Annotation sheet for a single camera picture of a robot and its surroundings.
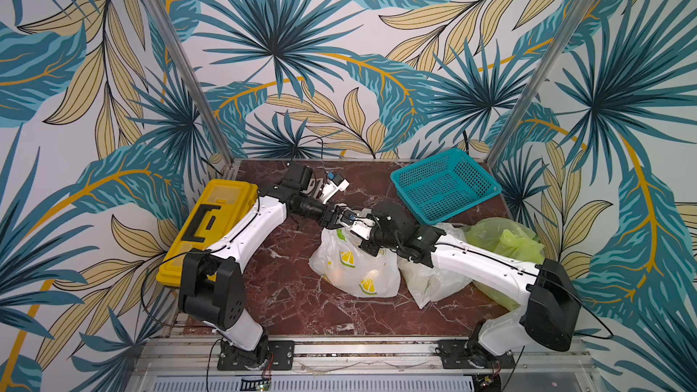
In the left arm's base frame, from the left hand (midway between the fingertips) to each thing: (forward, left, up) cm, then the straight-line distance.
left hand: (347, 222), depth 76 cm
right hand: (+1, -2, -3) cm, 4 cm away
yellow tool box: (+8, +40, -4) cm, 41 cm away
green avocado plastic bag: (-2, -46, -3) cm, 46 cm away
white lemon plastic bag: (-11, -25, -16) cm, 31 cm away
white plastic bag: (-6, +2, -11) cm, 13 cm away
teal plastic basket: (+29, -35, -20) cm, 49 cm away
